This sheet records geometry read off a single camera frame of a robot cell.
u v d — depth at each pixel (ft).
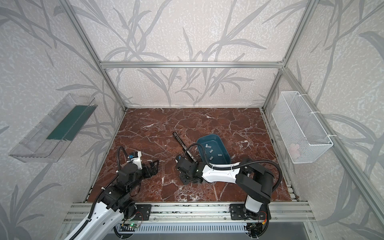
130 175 1.97
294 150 2.40
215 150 3.16
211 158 3.04
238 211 2.39
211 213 2.47
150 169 2.37
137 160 2.36
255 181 1.46
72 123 2.15
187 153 3.08
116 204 1.82
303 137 2.00
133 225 2.31
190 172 2.10
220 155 3.08
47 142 2.09
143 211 2.42
